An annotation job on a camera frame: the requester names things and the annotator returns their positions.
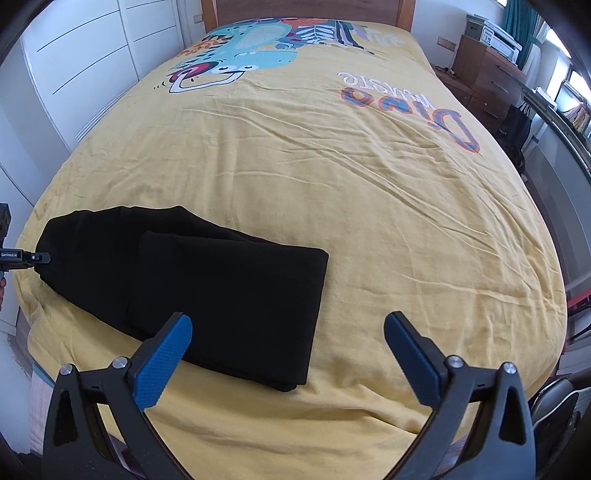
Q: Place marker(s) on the red pole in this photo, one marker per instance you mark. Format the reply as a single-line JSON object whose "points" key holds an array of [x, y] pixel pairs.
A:
{"points": [[579, 302]]}

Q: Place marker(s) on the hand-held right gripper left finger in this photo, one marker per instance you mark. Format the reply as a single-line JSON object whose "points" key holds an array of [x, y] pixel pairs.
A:
{"points": [[161, 360]]}

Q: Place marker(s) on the black bag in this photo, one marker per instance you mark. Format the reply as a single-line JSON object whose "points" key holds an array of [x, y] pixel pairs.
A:
{"points": [[515, 127]]}

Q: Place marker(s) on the white printer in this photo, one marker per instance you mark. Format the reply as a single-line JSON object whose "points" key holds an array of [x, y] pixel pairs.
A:
{"points": [[491, 37]]}

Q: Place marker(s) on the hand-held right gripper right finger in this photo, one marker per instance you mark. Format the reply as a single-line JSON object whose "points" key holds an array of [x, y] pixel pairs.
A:
{"points": [[413, 360]]}

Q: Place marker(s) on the teal curtain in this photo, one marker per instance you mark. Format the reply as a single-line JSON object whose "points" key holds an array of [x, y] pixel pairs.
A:
{"points": [[519, 23]]}

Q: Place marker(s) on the wall socket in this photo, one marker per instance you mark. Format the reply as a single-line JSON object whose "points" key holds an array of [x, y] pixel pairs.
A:
{"points": [[446, 44]]}

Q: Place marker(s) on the white wardrobe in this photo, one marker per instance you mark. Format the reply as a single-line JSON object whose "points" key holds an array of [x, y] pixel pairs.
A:
{"points": [[69, 60]]}

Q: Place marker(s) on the black padded case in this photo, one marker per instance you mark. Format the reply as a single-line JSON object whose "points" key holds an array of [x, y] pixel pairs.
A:
{"points": [[554, 415]]}

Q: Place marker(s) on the yellow printed bed sheet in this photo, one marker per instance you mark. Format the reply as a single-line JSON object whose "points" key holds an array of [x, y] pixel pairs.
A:
{"points": [[346, 184]]}

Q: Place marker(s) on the black pants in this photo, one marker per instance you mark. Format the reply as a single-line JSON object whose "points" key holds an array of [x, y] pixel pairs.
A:
{"points": [[207, 295]]}

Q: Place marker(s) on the wooden headboard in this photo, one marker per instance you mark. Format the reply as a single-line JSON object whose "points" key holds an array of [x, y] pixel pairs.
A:
{"points": [[300, 8]]}

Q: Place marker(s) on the wooden dresser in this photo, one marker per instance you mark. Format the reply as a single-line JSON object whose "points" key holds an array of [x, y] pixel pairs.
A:
{"points": [[489, 78]]}

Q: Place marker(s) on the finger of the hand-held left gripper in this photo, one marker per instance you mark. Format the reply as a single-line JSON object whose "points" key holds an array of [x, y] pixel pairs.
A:
{"points": [[39, 258]]}

